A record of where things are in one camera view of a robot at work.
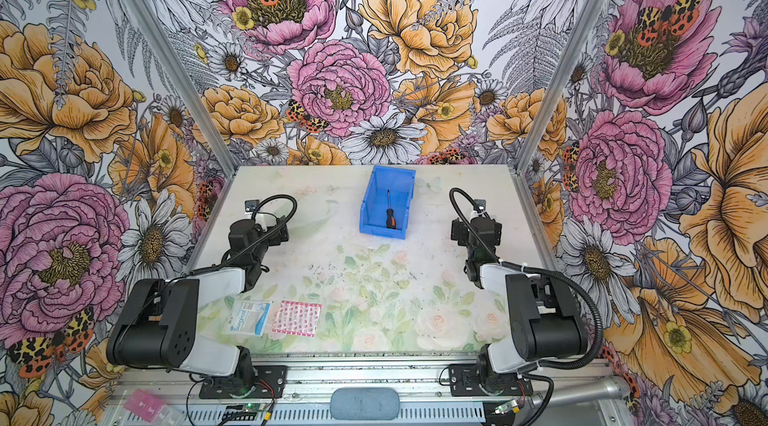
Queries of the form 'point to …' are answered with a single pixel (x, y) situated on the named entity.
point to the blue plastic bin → (401, 189)
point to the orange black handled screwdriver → (391, 221)
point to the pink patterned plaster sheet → (299, 318)
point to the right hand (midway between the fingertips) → (474, 227)
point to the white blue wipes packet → (248, 317)
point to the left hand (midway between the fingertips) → (269, 225)
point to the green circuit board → (243, 412)
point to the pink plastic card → (145, 405)
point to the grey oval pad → (365, 404)
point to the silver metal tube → (612, 388)
